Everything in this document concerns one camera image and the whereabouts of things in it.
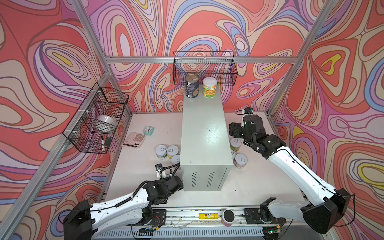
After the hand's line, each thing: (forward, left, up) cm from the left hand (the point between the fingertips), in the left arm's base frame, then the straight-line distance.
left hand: (171, 180), depth 83 cm
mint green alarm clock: (+36, +20, 0) cm, 41 cm away
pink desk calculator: (+28, +29, -1) cm, 40 cm away
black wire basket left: (+16, +35, +30) cm, 49 cm away
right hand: (+19, -35, +23) cm, 46 cm away
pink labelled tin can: (+11, -41, +2) cm, 42 cm away
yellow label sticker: (-18, -20, -1) cm, 27 cm away
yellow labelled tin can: (+17, +8, +2) cm, 19 cm away
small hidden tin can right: (+15, -37, +3) cm, 40 cm away
